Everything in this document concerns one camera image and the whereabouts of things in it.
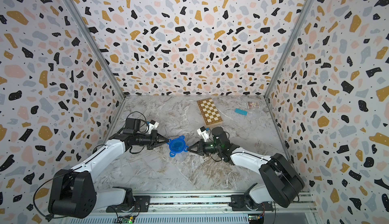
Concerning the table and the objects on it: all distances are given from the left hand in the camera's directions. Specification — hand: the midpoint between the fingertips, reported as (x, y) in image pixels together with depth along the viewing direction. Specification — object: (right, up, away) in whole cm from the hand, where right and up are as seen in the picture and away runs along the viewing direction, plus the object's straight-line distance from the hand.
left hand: (169, 140), depth 79 cm
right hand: (+11, -5, -3) cm, 12 cm away
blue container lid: (+4, -4, +3) cm, 6 cm away
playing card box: (+56, +19, +37) cm, 70 cm away
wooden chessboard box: (+22, +14, +30) cm, 40 cm away
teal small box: (+46, +14, +34) cm, 59 cm away
